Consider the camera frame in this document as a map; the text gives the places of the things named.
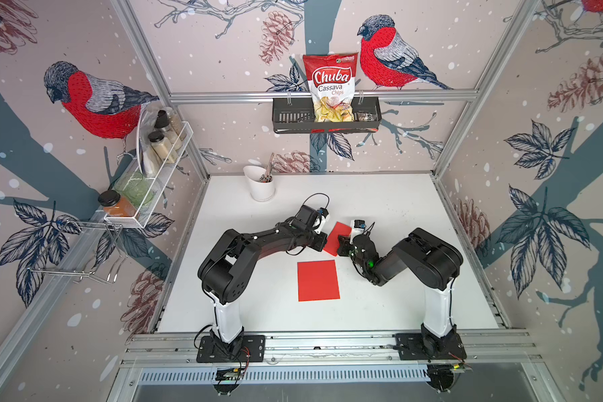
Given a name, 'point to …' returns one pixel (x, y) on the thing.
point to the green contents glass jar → (135, 187)
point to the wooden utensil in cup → (268, 177)
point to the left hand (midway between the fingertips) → (329, 236)
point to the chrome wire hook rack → (84, 249)
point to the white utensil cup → (260, 191)
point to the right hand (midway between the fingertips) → (336, 236)
